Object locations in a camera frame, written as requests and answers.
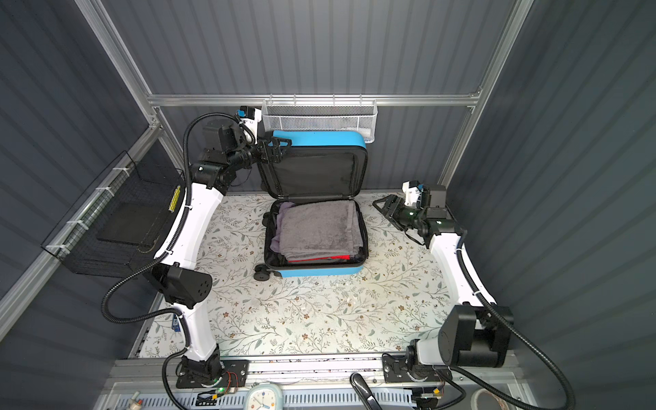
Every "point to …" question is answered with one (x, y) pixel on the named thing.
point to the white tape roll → (502, 403)
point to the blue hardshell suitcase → (320, 165)
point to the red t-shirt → (338, 257)
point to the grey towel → (314, 230)
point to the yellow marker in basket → (174, 200)
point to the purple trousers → (275, 245)
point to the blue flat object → (175, 325)
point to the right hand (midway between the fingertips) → (381, 209)
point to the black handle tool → (364, 392)
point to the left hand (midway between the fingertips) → (280, 139)
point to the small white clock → (264, 396)
